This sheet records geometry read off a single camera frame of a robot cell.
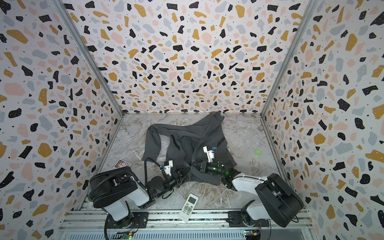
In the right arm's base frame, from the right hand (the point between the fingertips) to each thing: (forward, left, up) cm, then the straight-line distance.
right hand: (190, 163), depth 78 cm
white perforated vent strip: (-30, +12, -14) cm, 35 cm away
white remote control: (-18, 0, -13) cm, 22 cm away
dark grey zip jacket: (+21, +3, -14) cm, 25 cm away
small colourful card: (+6, +44, -13) cm, 46 cm away
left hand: (-3, -1, 0) cm, 4 cm away
